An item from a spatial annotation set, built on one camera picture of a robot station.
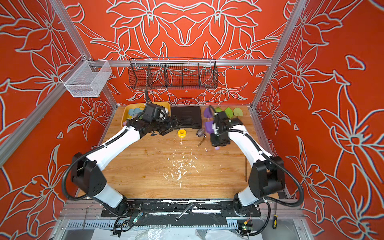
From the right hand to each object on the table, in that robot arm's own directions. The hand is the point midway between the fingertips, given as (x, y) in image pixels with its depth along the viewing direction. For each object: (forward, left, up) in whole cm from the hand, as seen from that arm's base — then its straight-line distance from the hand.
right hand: (213, 142), depth 83 cm
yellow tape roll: (+13, +20, -11) cm, 26 cm away
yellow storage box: (+31, +57, -7) cm, 66 cm away
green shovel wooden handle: (+35, -23, -11) cm, 43 cm away
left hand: (+5, +19, +10) cm, 22 cm away
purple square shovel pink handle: (+7, +2, +4) cm, 8 cm away
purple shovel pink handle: (+33, 0, -12) cm, 35 cm away
